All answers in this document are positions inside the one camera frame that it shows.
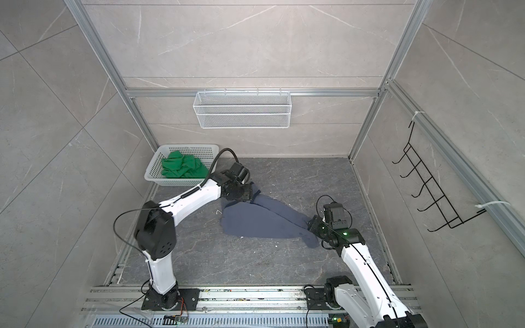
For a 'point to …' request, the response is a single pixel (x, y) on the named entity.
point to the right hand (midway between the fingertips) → (312, 222)
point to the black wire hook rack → (452, 219)
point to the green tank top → (178, 165)
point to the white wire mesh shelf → (243, 109)
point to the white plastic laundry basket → (206, 152)
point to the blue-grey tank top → (263, 216)
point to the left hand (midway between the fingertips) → (247, 190)
